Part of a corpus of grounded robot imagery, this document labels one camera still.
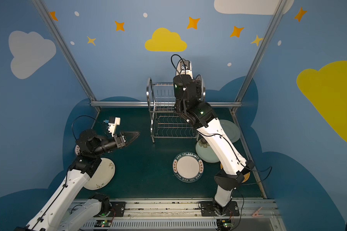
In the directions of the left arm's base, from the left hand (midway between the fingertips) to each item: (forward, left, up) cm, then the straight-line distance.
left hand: (139, 136), depth 64 cm
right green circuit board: (-29, -43, -33) cm, 62 cm away
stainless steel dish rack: (+33, -8, -29) cm, 45 cm away
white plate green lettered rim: (0, -25, -33) cm, 41 cm away
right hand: (+18, -25, +18) cm, 36 cm away
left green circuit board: (-30, +17, -33) cm, 48 cm away
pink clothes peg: (-25, -59, -32) cm, 72 cm away
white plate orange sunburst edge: (+10, +50, -33) cm, 61 cm away
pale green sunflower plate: (+11, -37, -33) cm, 51 cm away
